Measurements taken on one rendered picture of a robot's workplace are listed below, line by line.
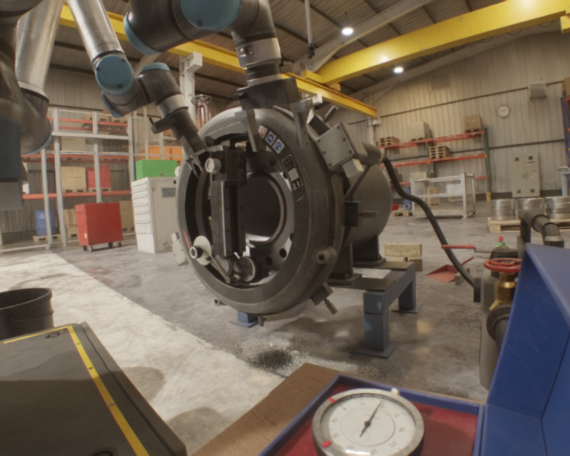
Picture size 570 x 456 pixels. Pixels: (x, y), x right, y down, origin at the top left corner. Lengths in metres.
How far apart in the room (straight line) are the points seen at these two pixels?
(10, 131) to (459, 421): 0.42
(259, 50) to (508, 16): 11.98
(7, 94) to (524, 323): 0.48
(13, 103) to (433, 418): 0.46
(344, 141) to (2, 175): 0.72
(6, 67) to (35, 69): 0.66
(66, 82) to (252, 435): 15.40
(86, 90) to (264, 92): 14.94
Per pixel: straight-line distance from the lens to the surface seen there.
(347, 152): 0.82
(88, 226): 6.20
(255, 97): 0.68
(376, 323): 1.23
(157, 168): 8.44
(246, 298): 1.07
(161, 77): 1.01
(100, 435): 0.54
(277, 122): 0.93
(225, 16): 0.54
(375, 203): 1.42
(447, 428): 0.23
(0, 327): 1.24
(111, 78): 0.86
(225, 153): 0.97
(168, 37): 0.62
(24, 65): 1.09
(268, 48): 0.66
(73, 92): 15.39
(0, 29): 0.44
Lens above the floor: 0.62
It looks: 3 degrees down
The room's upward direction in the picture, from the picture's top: 4 degrees counter-clockwise
